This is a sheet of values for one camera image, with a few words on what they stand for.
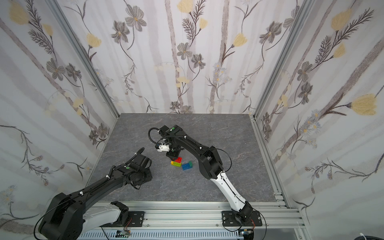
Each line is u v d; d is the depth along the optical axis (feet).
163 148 2.80
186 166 3.03
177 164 3.05
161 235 2.30
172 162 3.04
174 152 2.68
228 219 2.40
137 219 2.42
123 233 2.31
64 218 1.32
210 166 1.98
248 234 2.35
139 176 2.15
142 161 2.27
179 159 2.96
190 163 3.11
